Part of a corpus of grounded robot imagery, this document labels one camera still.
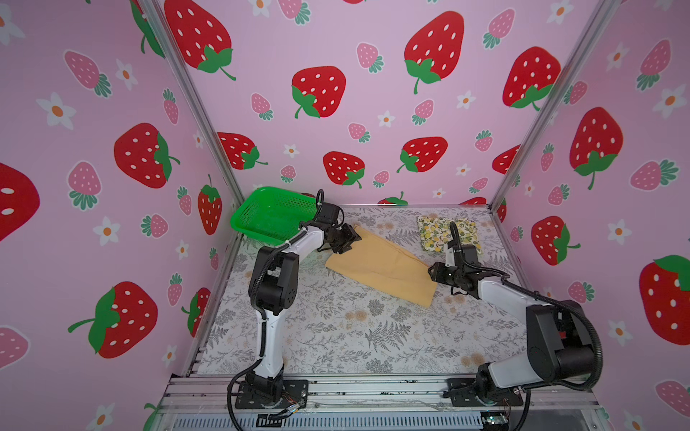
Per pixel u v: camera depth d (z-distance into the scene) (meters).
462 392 0.74
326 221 0.82
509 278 0.98
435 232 1.09
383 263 1.01
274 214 1.17
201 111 0.88
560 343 0.44
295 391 0.75
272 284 0.57
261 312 0.56
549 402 0.73
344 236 0.91
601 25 0.70
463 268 0.72
